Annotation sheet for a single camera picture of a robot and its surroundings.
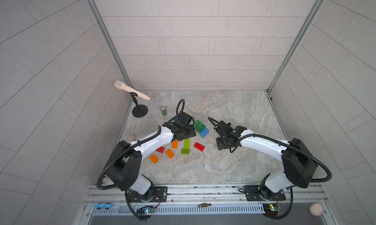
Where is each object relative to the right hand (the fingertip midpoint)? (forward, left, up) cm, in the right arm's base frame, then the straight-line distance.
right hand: (220, 145), depth 87 cm
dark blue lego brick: (+2, +23, +28) cm, 36 cm away
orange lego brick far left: (-6, +39, +1) cm, 40 cm away
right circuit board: (-32, -19, -3) cm, 38 cm away
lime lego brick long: (+2, +20, +1) cm, 20 cm away
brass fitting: (-29, +13, 0) cm, 32 cm away
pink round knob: (-33, -38, 0) cm, 51 cm away
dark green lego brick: (+12, +11, +1) cm, 16 cm away
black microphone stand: (+29, +54, +2) cm, 61 cm away
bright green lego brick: (+15, +13, +1) cm, 20 cm away
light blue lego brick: (+8, +9, +1) cm, 12 cm away
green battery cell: (+25, +36, +5) cm, 44 cm away
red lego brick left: (-1, +35, +1) cm, 36 cm away
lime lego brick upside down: (-3, +21, +1) cm, 22 cm away
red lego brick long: (0, +13, 0) cm, 13 cm away
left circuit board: (-30, +39, +2) cm, 49 cm away
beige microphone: (+27, +56, +29) cm, 68 cm away
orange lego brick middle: (-3, +30, 0) cm, 30 cm away
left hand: (+6, +15, +6) cm, 17 cm away
